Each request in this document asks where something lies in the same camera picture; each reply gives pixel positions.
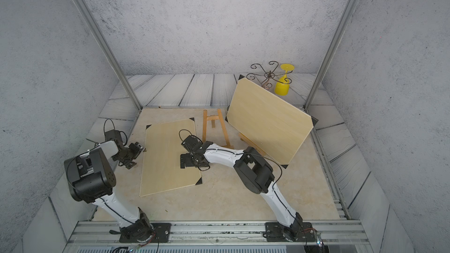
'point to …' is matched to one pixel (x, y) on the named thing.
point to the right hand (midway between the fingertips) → (188, 165)
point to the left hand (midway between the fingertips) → (143, 152)
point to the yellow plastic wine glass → (282, 85)
